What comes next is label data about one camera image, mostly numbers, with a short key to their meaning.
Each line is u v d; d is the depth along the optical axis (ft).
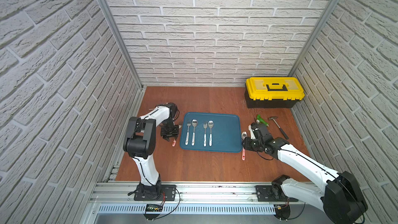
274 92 3.13
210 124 3.19
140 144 1.65
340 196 1.30
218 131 3.27
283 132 3.11
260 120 3.22
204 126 3.19
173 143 2.94
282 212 2.27
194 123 3.18
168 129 2.61
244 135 3.02
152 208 2.38
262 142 2.12
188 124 3.20
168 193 2.42
